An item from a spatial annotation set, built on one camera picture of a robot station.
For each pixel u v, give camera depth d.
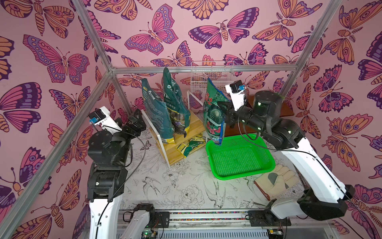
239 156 0.97
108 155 0.37
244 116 0.48
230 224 0.73
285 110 1.01
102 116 0.43
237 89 0.45
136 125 0.49
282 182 0.84
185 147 0.94
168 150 0.77
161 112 0.56
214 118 0.60
